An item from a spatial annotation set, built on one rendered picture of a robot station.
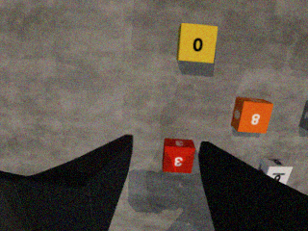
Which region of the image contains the yellow block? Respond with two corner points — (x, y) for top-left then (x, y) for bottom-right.
(176, 23), (218, 64)

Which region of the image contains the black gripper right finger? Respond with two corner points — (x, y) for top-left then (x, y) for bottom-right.
(197, 141), (308, 231)

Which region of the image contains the white block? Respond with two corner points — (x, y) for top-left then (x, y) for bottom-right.
(258, 158), (293, 185)

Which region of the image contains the orange block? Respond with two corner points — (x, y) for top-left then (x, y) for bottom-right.
(231, 97), (273, 134)

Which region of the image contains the red block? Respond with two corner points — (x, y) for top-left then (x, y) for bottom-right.
(163, 139), (195, 173)

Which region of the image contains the grey block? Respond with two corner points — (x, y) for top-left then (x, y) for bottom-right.
(299, 100), (308, 131)

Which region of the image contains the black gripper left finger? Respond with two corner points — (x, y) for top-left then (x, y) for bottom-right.
(0, 135), (134, 231)

